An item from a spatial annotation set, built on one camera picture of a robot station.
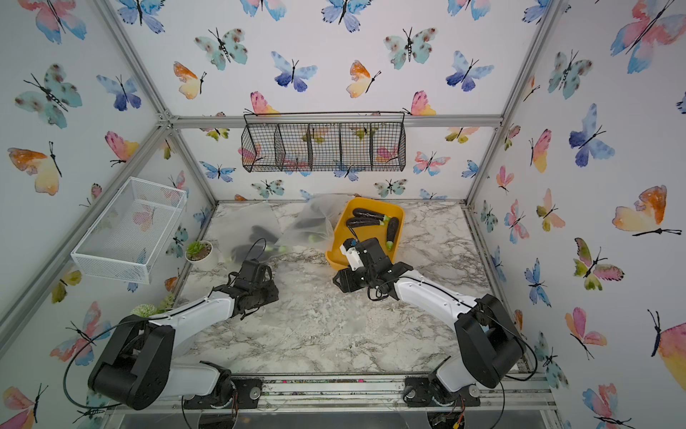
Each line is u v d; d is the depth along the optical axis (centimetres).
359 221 109
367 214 112
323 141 98
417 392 73
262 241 108
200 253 94
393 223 108
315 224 107
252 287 69
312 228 105
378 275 65
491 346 43
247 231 108
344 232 110
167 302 74
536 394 74
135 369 42
